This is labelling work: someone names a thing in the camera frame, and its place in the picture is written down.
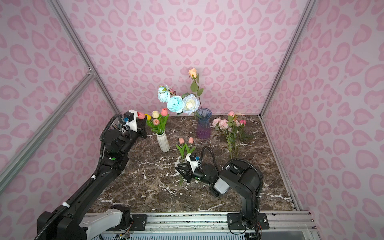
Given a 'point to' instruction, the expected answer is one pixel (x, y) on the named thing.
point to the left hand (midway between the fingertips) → (146, 115)
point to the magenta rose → (242, 123)
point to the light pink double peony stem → (236, 125)
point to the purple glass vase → (203, 124)
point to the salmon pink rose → (231, 115)
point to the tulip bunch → (157, 122)
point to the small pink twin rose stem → (218, 124)
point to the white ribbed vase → (163, 142)
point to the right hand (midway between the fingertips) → (178, 167)
